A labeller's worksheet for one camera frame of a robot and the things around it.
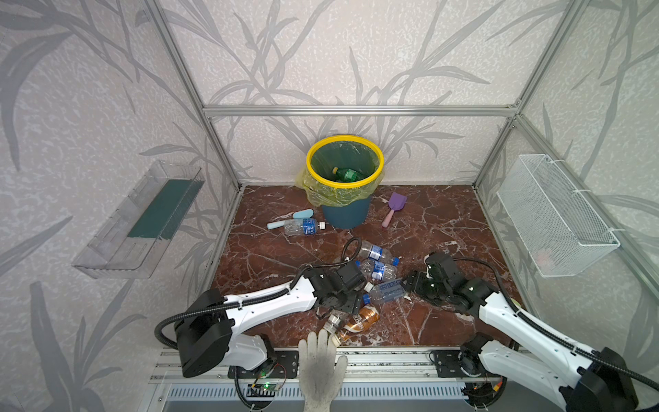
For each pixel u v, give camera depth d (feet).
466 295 1.85
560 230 2.06
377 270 2.95
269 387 2.32
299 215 3.62
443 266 2.03
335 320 2.64
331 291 1.84
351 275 2.03
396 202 3.77
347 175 3.33
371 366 2.47
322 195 2.83
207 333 1.33
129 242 2.08
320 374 2.37
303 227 3.25
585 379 1.29
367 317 2.54
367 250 3.08
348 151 3.25
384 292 2.71
